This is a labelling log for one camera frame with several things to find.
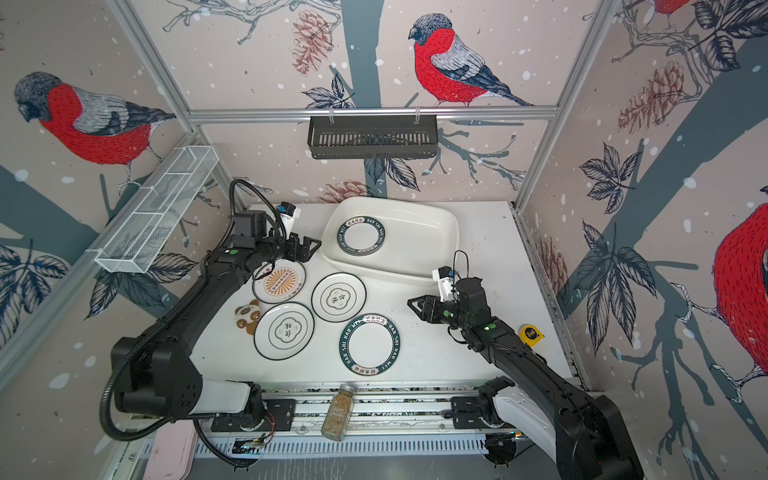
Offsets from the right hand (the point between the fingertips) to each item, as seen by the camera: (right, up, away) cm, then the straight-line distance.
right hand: (411, 307), depth 80 cm
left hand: (-30, +19, +2) cm, 35 cm away
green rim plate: (-17, +19, +30) cm, 40 cm away
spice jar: (-18, -23, -10) cm, 31 cm away
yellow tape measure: (+34, -9, +4) cm, 36 cm away
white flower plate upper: (-23, -1, +15) cm, 27 cm away
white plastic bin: (-3, +18, +30) cm, 36 cm away
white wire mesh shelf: (-68, +24, -4) cm, 72 cm away
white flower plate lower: (-39, -9, +8) cm, 41 cm away
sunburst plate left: (-42, +4, +18) cm, 46 cm away
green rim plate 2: (-12, -13, +8) cm, 20 cm away
